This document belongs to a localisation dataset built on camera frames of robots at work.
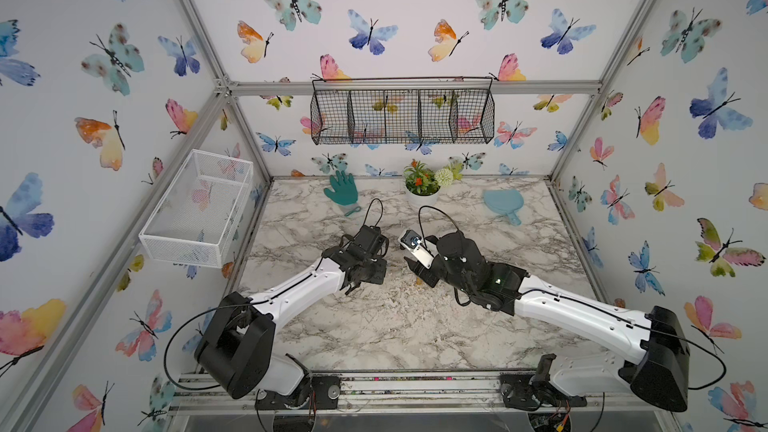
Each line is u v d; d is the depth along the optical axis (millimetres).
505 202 1138
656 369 386
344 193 1176
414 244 609
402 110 984
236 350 417
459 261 522
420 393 755
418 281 659
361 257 648
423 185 982
